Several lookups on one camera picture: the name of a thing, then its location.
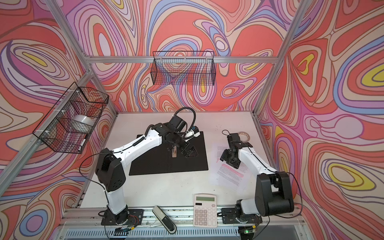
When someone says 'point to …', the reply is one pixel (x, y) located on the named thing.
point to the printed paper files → (240, 179)
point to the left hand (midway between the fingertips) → (194, 148)
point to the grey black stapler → (167, 223)
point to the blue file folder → (159, 159)
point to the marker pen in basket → (81, 144)
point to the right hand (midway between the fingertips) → (227, 164)
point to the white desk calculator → (205, 210)
